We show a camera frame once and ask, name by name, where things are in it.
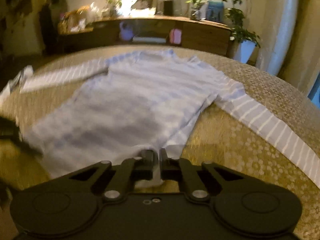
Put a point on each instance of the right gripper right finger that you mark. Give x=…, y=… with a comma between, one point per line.
x=185, y=173

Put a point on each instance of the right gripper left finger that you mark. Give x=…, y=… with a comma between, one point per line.
x=128, y=172

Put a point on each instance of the lavender white striped shirt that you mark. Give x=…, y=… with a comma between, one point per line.
x=146, y=100

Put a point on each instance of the lace tablecloth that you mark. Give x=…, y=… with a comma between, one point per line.
x=217, y=136

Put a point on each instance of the pink container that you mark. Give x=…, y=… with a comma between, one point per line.
x=175, y=36

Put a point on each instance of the purple kettlebell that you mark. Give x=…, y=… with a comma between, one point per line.
x=126, y=31

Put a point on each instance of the long wooden sideboard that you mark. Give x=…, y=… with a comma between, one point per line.
x=200, y=35

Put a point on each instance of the potted plant white pot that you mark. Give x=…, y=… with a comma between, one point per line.
x=243, y=40

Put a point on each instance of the blue picture card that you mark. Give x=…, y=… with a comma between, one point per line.
x=215, y=11

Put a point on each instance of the framed photo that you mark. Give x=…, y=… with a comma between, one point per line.
x=144, y=4

